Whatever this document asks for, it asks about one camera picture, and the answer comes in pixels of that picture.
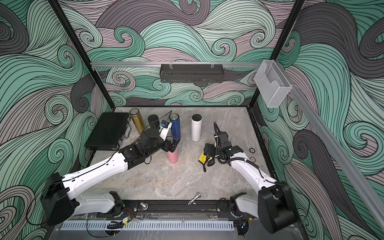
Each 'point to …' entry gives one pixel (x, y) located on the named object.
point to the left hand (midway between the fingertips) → (172, 133)
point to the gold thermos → (137, 120)
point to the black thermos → (154, 122)
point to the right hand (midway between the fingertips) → (209, 151)
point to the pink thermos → (173, 157)
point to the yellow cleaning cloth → (207, 156)
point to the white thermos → (196, 127)
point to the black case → (111, 129)
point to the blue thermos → (174, 118)
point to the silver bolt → (198, 196)
